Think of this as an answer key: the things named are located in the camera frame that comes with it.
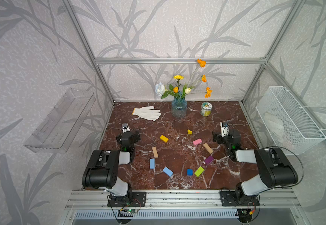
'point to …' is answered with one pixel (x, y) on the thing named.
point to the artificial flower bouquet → (195, 78)
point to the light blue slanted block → (167, 171)
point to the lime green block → (199, 171)
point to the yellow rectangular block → (163, 138)
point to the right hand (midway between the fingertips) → (219, 129)
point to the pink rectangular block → (197, 141)
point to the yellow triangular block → (189, 132)
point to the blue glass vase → (179, 108)
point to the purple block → (209, 159)
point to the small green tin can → (206, 108)
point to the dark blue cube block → (189, 172)
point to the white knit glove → (147, 112)
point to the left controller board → (126, 213)
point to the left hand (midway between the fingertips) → (128, 130)
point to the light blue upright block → (152, 163)
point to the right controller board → (245, 215)
